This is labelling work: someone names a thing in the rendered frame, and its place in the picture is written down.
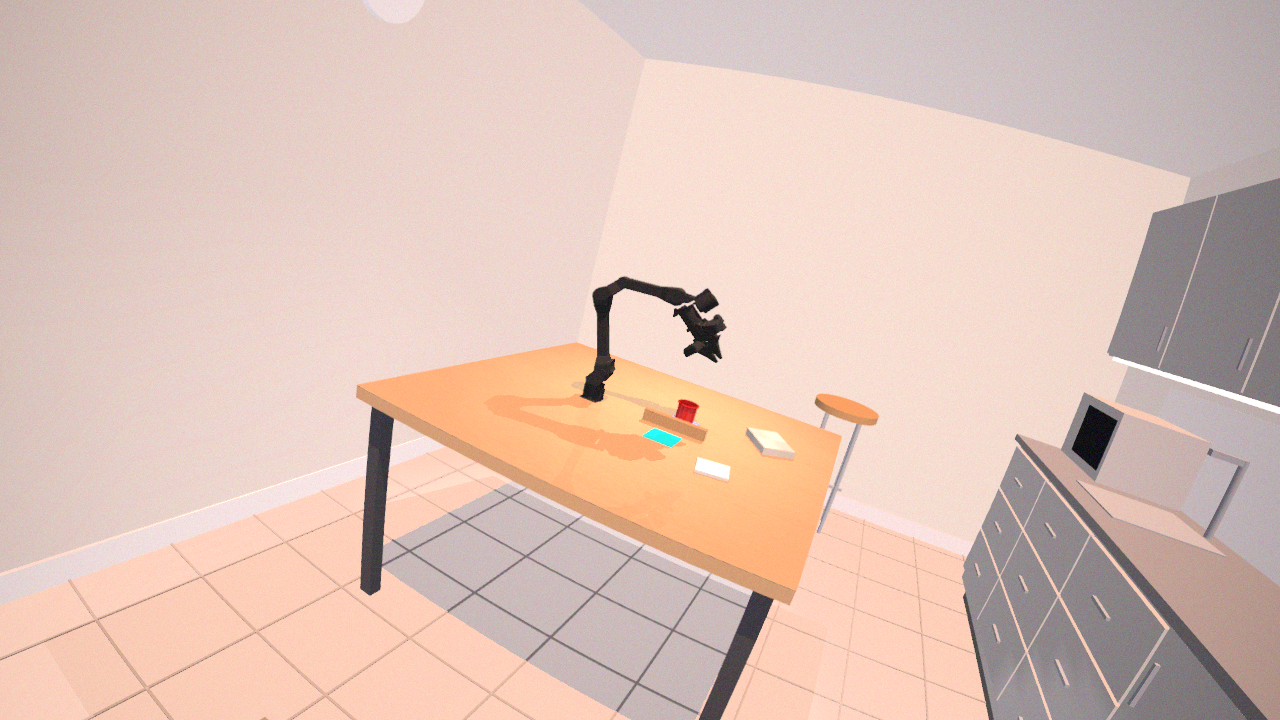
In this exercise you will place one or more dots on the pale pink flat square pad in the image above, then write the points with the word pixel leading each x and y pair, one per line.
pixel 712 469

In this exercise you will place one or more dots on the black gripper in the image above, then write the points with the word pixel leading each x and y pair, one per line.
pixel 708 349

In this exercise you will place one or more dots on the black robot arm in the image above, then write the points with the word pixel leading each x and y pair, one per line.
pixel 602 300

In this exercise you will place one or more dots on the dark red cup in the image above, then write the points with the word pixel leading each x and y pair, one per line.
pixel 687 410

